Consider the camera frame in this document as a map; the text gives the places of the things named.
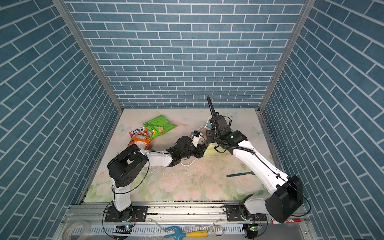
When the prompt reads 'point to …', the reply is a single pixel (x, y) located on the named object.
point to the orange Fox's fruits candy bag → (140, 135)
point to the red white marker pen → (289, 221)
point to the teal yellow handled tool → (178, 233)
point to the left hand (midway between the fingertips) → (207, 148)
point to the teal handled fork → (239, 174)
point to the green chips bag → (158, 126)
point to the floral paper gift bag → (210, 150)
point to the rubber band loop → (213, 234)
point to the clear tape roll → (67, 233)
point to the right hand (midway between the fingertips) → (209, 130)
